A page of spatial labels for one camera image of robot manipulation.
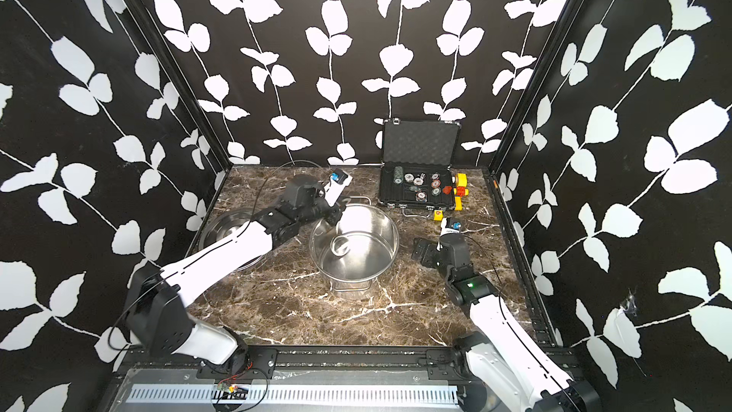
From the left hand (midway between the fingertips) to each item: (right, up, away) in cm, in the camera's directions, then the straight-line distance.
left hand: (350, 193), depth 79 cm
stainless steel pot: (+1, -19, +16) cm, 25 cm away
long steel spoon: (-4, -17, +14) cm, 22 cm away
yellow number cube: (+30, -8, +25) cm, 40 cm away
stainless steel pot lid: (-49, -12, +25) cm, 56 cm away
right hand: (+22, -13, +4) cm, 26 cm away
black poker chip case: (+25, +14, +37) cm, 47 cm away
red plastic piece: (+36, +1, +32) cm, 48 cm away
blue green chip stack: (+17, +7, +35) cm, 40 cm away
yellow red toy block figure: (+41, +3, +31) cm, 52 cm away
